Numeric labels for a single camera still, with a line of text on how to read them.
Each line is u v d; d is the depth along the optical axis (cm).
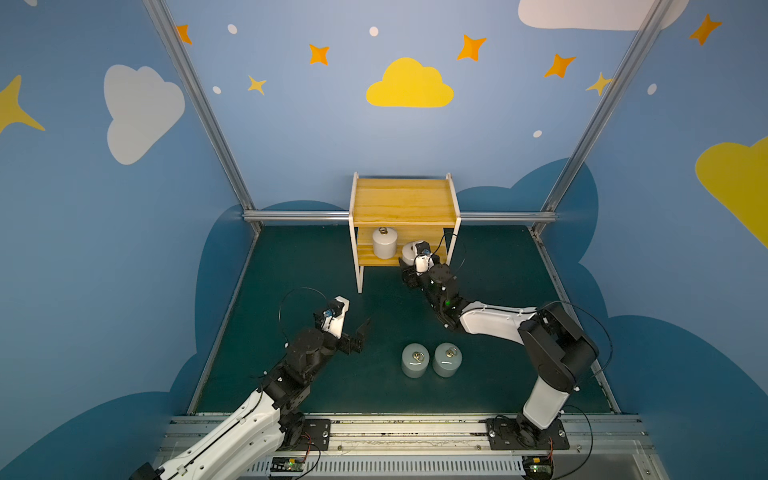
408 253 82
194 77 80
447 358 80
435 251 74
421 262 77
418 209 82
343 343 69
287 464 72
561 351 48
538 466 73
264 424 52
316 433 75
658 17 69
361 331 69
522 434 66
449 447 74
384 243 87
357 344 70
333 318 64
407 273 80
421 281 80
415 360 79
